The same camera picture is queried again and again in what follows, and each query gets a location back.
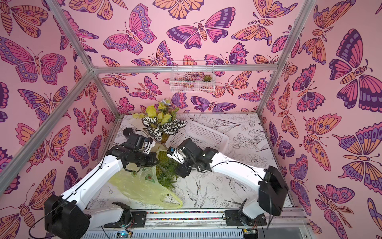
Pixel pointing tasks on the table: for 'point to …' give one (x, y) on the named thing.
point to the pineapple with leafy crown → (166, 170)
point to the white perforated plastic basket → (203, 136)
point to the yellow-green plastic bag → (141, 183)
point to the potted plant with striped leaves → (160, 120)
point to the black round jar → (127, 131)
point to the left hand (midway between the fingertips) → (160, 160)
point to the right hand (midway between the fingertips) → (179, 163)
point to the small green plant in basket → (207, 77)
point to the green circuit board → (124, 234)
